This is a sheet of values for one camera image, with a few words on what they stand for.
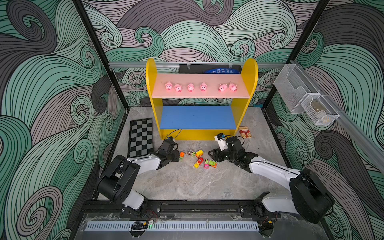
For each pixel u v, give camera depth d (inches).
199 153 36.3
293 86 30.7
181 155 35.5
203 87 28.1
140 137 38.5
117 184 16.8
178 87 28.0
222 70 36.2
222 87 28.1
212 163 34.3
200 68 36.6
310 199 16.2
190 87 28.1
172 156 32.4
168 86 28.3
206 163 34.4
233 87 28.1
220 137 30.1
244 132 40.7
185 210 29.5
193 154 36.2
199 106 48.8
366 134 21.4
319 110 25.6
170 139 33.5
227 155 28.6
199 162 34.6
